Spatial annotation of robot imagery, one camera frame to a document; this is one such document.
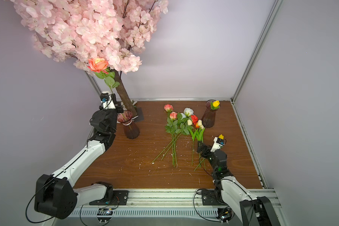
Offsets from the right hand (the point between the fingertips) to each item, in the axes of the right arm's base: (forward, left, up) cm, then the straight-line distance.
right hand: (203, 141), depth 85 cm
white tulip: (+17, +8, -5) cm, 20 cm away
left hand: (+11, +49, +30) cm, 59 cm away
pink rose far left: (+9, +19, -7) cm, 22 cm away
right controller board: (-35, -9, -10) cm, 38 cm away
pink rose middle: (+32, +24, -4) cm, 40 cm away
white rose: (+26, +9, -3) cm, 28 cm away
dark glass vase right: (+17, -5, +1) cm, 17 cm away
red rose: (+22, +4, -5) cm, 23 cm away
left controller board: (-38, +54, -11) cm, 67 cm away
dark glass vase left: (+13, +51, +8) cm, 53 cm away
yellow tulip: (+13, -5, +19) cm, 24 cm away
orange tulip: (+16, +2, -7) cm, 17 cm away
